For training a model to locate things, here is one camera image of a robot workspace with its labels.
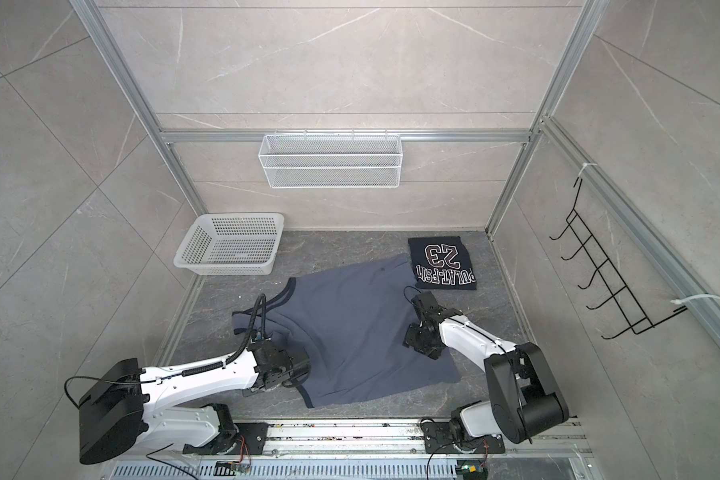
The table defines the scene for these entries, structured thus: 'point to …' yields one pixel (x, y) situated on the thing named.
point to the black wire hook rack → (621, 307)
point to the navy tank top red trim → (441, 263)
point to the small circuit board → (231, 468)
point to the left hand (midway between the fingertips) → (268, 373)
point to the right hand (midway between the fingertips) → (413, 341)
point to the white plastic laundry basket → (232, 243)
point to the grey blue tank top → (352, 323)
